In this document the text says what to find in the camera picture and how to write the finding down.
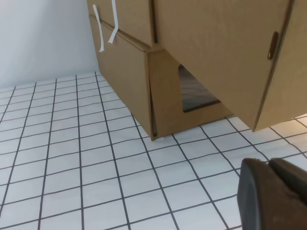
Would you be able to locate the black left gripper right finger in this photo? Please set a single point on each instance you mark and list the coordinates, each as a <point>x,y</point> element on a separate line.
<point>293,176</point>

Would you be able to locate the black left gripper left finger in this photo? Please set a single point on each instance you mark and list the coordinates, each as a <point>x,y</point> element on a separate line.
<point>265,202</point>

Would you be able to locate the white tape strip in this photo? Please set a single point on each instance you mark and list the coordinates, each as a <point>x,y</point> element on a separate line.
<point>100,28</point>
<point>116,25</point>

